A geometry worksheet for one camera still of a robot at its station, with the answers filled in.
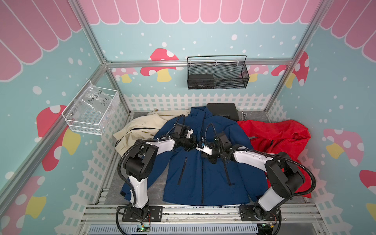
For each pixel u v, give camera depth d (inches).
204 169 33.8
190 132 36.2
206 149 30.8
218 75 35.4
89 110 28.8
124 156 18.8
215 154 31.2
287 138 32.6
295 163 17.2
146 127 38.1
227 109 45.5
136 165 20.3
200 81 33.5
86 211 30.4
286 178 18.0
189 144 33.3
